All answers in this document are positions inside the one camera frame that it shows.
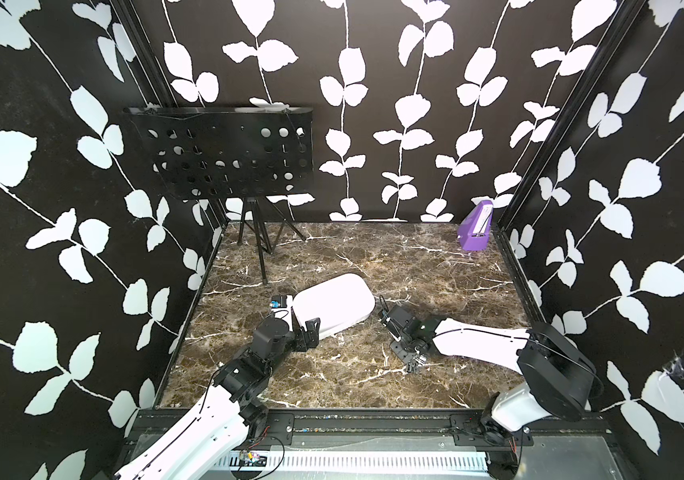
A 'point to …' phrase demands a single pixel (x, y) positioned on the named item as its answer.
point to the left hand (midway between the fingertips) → (309, 316)
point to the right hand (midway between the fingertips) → (399, 338)
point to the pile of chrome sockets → (416, 362)
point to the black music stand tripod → (269, 222)
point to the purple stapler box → (474, 227)
